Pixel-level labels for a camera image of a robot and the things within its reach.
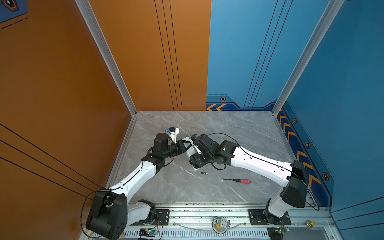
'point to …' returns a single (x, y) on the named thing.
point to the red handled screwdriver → (240, 180)
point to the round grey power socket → (220, 224)
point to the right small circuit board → (283, 230)
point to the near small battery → (204, 173)
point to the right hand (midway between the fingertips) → (194, 158)
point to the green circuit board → (148, 232)
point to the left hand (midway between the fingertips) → (192, 142)
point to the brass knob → (311, 224)
